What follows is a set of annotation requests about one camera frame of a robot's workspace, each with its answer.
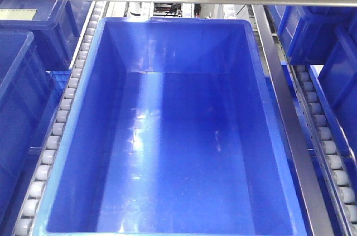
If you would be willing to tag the large blue plastic bin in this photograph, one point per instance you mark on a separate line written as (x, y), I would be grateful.
(178, 135)

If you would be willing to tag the row of blue bins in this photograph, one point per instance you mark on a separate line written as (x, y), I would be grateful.
(25, 93)

